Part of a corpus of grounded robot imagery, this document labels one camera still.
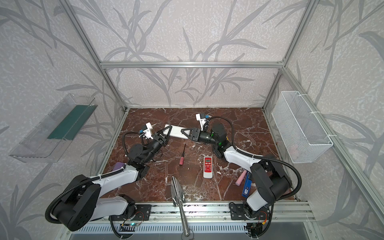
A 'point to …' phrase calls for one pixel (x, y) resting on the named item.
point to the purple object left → (118, 165)
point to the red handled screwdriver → (182, 158)
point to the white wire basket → (303, 134)
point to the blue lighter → (247, 186)
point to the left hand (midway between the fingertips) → (174, 124)
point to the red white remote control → (207, 169)
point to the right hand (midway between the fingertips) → (183, 128)
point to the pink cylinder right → (238, 182)
